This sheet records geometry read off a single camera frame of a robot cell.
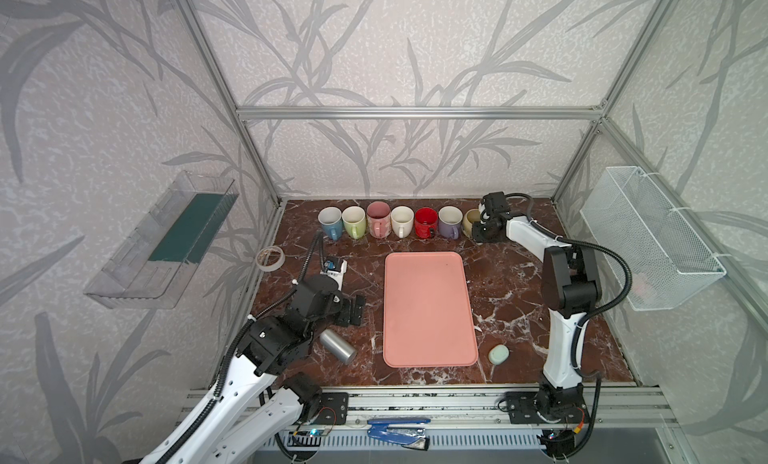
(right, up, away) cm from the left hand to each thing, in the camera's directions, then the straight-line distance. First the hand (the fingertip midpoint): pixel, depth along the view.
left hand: (354, 286), depth 72 cm
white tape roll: (-35, +3, +33) cm, 49 cm away
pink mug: (+3, +17, +30) cm, 35 cm away
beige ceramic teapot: (+36, +18, +33) cm, 52 cm away
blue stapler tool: (+13, -34, -2) cm, 36 cm away
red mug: (+20, +16, +39) cm, 47 cm away
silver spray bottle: (-4, -20, +8) cm, 22 cm away
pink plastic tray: (+19, -12, +17) cm, 29 cm away
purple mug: (+29, +17, +36) cm, 49 cm away
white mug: (+11, +16, +31) cm, 36 cm away
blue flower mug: (-14, +17, +33) cm, 40 cm away
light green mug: (-5, +16, +31) cm, 35 cm away
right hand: (+39, +15, +33) cm, 53 cm away
